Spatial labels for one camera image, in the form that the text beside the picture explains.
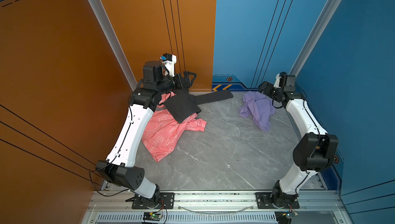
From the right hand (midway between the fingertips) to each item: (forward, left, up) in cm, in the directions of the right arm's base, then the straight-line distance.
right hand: (264, 88), depth 89 cm
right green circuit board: (-59, -2, -26) cm, 64 cm away
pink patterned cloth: (-19, +60, -18) cm, 65 cm away
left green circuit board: (-59, +60, -25) cm, 87 cm away
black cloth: (0, +49, -13) cm, 50 cm away
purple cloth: (0, 0, -16) cm, 16 cm away
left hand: (-11, +41, +20) cm, 47 cm away
